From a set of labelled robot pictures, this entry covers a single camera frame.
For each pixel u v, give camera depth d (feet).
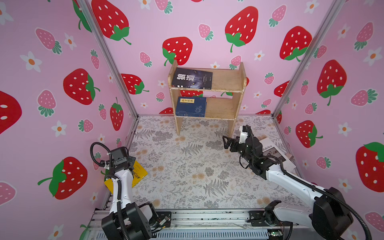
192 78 2.56
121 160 2.05
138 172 2.95
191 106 2.97
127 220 1.34
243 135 2.32
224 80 2.63
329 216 1.30
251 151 1.94
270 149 3.20
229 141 2.36
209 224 2.40
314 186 1.46
